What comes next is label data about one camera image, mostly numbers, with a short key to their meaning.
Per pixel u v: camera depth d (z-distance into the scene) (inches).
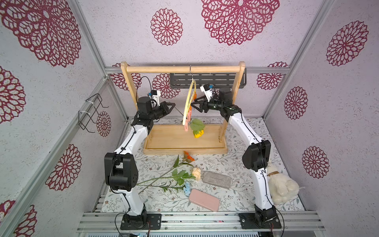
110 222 29.5
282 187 29.4
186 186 31.9
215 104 30.6
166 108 30.4
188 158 35.4
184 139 42.9
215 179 33.6
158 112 29.2
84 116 28.7
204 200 31.5
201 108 31.1
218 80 39.3
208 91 29.9
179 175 34.8
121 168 18.9
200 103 30.6
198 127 34.4
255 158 23.1
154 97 30.0
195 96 37.1
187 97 24.2
